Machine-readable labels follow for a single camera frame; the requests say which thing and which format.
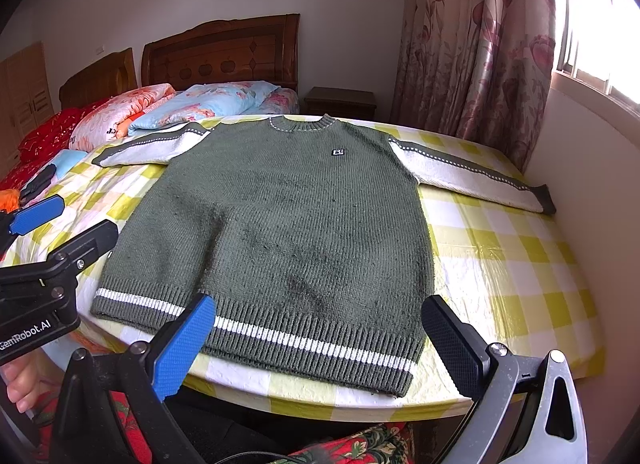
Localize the green white knit sweater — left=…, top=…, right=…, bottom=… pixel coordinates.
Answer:
left=91, top=116, right=555, bottom=397

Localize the red floral clothing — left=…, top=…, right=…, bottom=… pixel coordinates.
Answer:
left=32, top=390, right=414, bottom=463

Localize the person's left hand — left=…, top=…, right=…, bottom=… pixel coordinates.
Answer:
left=1, top=349, right=48, bottom=413

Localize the red patterned blanket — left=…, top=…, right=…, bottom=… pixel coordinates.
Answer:
left=0, top=98, right=110, bottom=190

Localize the wooden louvered wardrobe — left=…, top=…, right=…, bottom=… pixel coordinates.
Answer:
left=1, top=42, right=54, bottom=177

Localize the pink orange floral quilt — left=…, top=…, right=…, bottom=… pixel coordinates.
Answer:
left=68, top=83, right=176, bottom=152

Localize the small wooden headboard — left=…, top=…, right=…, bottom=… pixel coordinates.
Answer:
left=58, top=47, right=138, bottom=109

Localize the light blue floral quilt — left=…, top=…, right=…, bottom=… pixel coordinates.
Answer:
left=128, top=81, right=279, bottom=136

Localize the pink floral pillow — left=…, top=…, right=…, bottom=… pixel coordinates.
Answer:
left=255, top=87, right=299, bottom=114

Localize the large wooden headboard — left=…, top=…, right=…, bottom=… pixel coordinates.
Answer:
left=140, top=14, right=300, bottom=91

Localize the dark wooden nightstand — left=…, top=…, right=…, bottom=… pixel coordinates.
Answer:
left=304, top=86, right=378, bottom=121

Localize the pink floral curtain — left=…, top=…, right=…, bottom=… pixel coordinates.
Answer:
left=390, top=0, right=555, bottom=171

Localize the window with metal bars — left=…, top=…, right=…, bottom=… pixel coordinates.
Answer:
left=555, top=0, right=639, bottom=111

